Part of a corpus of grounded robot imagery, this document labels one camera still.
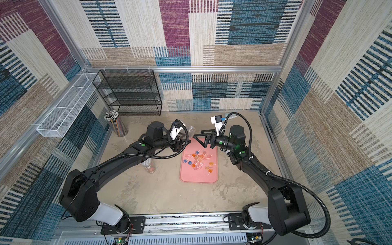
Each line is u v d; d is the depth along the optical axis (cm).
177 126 69
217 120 69
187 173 89
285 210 41
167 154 72
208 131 77
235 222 73
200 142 69
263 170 50
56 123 70
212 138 67
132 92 110
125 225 67
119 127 100
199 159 95
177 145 71
